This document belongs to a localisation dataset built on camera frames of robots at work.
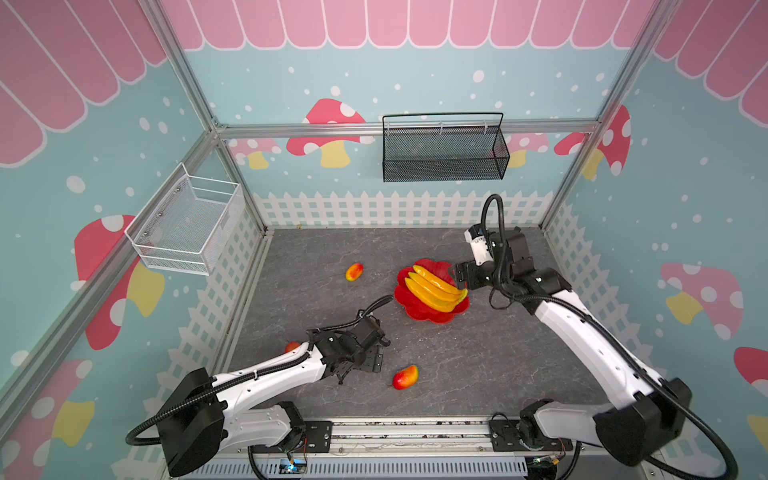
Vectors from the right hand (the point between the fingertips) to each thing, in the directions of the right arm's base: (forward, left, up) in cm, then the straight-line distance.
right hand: (462, 264), depth 78 cm
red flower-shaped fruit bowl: (0, +11, -24) cm, 26 cm away
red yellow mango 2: (+13, +32, -21) cm, 40 cm away
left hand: (-18, +26, -19) cm, 37 cm away
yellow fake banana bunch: (+5, +5, -21) cm, 22 cm away
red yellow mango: (-23, +15, -21) cm, 35 cm away
